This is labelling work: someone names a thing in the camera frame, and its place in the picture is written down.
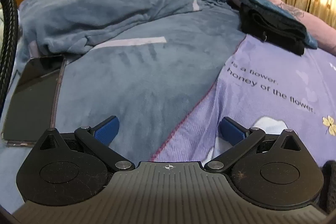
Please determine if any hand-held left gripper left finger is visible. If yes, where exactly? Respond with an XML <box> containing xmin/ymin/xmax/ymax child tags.
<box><xmin>37</xmin><ymin>116</ymin><xmax>135</xmax><ymax>172</ymax></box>

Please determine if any blue folded cloth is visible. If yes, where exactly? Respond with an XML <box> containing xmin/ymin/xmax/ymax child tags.
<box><xmin>239</xmin><ymin>0</ymin><xmax>319</xmax><ymax>50</ymax></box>

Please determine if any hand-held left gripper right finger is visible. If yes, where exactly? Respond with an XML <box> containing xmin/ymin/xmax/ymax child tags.
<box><xmin>204</xmin><ymin>117</ymin><xmax>302</xmax><ymax>171</ymax></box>

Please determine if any small black folded garment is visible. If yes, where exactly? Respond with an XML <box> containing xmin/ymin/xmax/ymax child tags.
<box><xmin>239</xmin><ymin>2</ymin><xmax>307</xmax><ymax>56</ymax></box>

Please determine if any grey-blue fleece blanket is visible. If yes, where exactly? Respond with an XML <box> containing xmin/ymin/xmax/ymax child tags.
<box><xmin>0</xmin><ymin>0</ymin><xmax>247</xmax><ymax>161</ymax></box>

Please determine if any purple floral bedsheet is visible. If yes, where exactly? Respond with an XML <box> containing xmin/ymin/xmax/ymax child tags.
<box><xmin>151</xmin><ymin>34</ymin><xmax>336</xmax><ymax>174</ymax></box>

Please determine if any black braided cable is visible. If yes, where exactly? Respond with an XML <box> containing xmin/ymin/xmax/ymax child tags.
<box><xmin>0</xmin><ymin>0</ymin><xmax>19</xmax><ymax>119</ymax></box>

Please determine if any dark cloth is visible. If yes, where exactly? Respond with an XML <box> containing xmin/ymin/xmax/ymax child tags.
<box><xmin>319</xmin><ymin>160</ymin><xmax>336</xmax><ymax>215</ymax></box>

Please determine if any black smartphone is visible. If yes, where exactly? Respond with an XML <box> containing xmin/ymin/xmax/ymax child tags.
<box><xmin>1</xmin><ymin>55</ymin><xmax>66</xmax><ymax>147</ymax></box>

